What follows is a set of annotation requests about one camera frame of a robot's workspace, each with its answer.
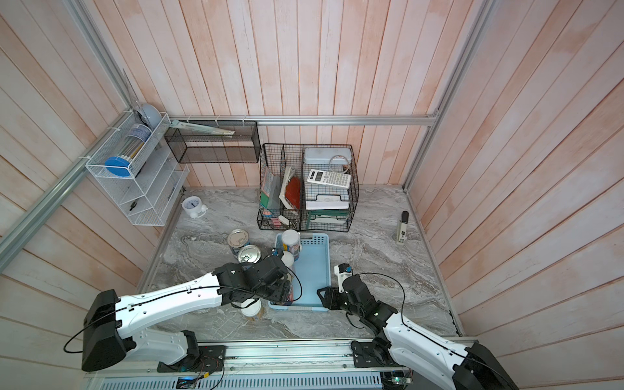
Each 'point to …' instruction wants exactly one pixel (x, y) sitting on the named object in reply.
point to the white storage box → (325, 155)
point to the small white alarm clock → (192, 205)
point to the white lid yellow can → (254, 311)
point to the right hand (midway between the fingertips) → (322, 290)
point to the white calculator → (322, 177)
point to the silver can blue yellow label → (249, 253)
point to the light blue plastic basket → (311, 272)
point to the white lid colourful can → (291, 242)
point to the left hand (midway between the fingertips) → (278, 291)
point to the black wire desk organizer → (307, 186)
